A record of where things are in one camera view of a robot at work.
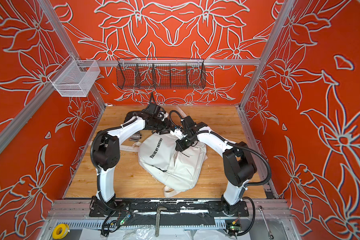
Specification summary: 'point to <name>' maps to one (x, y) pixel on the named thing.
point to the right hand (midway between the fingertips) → (174, 147)
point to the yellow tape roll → (60, 231)
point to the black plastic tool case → (132, 113)
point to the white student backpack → (164, 166)
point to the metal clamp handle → (159, 209)
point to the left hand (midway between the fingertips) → (175, 128)
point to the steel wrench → (270, 235)
